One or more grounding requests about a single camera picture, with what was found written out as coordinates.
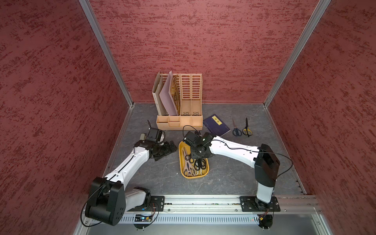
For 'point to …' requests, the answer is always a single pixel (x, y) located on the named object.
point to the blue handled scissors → (236, 131)
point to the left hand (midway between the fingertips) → (170, 154)
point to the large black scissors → (199, 163)
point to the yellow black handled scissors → (246, 131)
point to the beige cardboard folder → (157, 88)
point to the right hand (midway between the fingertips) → (197, 157)
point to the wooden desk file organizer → (186, 93)
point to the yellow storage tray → (191, 168)
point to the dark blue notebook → (217, 127)
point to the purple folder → (166, 98)
